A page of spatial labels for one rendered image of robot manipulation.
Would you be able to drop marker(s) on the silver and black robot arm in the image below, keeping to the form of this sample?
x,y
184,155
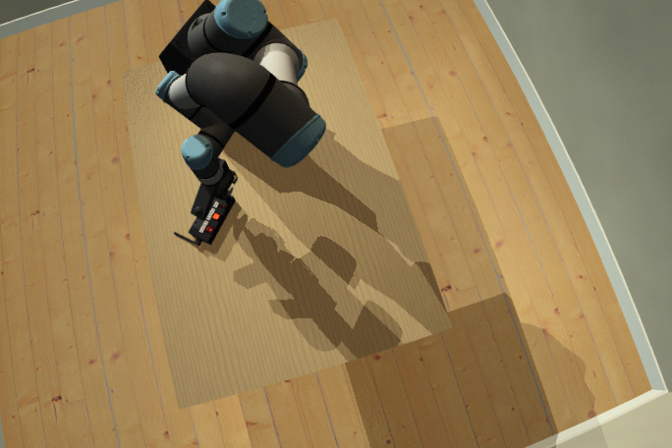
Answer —
x,y
243,94

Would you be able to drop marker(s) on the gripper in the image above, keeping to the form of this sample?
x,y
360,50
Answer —
x,y
220,196

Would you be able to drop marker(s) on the black power strip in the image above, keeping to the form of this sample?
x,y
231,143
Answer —
x,y
207,229

